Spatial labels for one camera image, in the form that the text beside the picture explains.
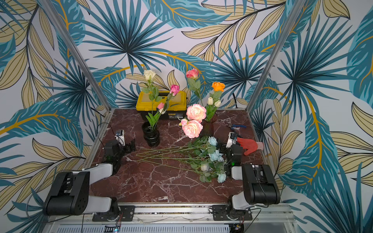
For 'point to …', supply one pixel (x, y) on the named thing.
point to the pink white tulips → (152, 120)
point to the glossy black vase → (151, 136)
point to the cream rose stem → (152, 91)
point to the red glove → (251, 145)
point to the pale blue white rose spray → (203, 156)
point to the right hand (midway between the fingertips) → (226, 139)
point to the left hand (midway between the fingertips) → (127, 140)
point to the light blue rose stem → (188, 151)
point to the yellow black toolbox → (176, 107)
